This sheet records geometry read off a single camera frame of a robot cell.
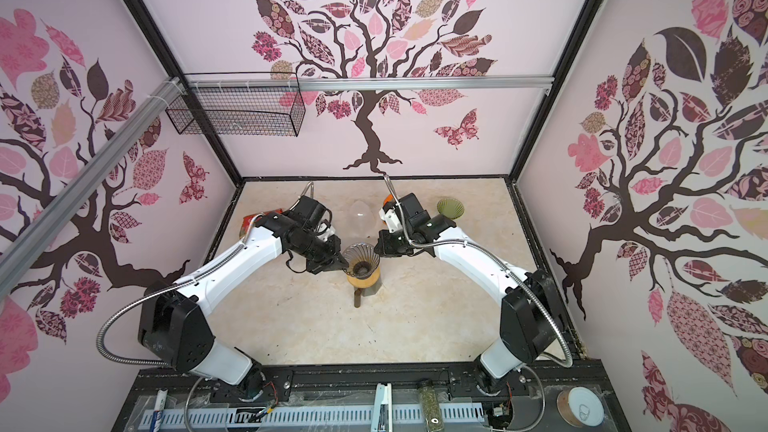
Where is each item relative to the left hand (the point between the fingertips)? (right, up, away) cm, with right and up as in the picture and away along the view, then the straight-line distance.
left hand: (347, 269), depth 78 cm
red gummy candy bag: (-39, +12, +25) cm, 48 cm away
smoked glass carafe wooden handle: (+4, -8, +8) cm, 12 cm away
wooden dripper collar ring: (+4, -4, +3) cm, 7 cm away
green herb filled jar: (+21, -30, -10) cm, 38 cm away
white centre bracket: (+10, -29, -8) cm, 31 cm away
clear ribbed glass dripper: (+4, +2, +5) cm, 7 cm away
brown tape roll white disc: (+55, -28, -12) cm, 63 cm away
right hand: (+7, +6, +3) cm, 10 cm away
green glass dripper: (+33, +16, +25) cm, 44 cm away
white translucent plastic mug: (+1, +12, +28) cm, 31 cm away
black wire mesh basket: (-38, +50, +17) cm, 65 cm away
